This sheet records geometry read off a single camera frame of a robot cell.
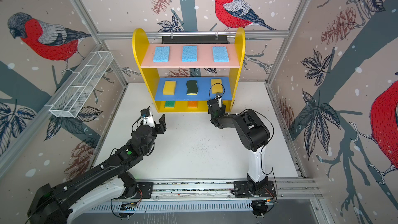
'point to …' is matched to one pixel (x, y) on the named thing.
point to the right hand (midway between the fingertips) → (214, 107)
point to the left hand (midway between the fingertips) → (158, 115)
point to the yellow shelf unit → (186, 75)
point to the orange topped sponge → (192, 104)
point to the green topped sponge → (170, 103)
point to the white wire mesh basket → (73, 98)
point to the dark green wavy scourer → (192, 87)
